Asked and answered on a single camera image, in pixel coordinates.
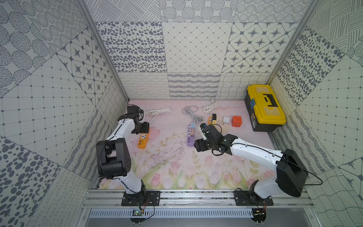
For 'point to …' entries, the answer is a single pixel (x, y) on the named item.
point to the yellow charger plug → (214, 121)
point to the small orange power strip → (210, 120)
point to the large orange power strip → (142, 141)
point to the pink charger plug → (192, 134)
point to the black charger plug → (214, 116)
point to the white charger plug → (226, 120)
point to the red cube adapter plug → (236, 121)
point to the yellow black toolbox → (265, 113)
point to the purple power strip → (190, 139)
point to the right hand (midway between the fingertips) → (200, 144)
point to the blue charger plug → (193, 125)
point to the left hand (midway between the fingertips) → (141, 128)
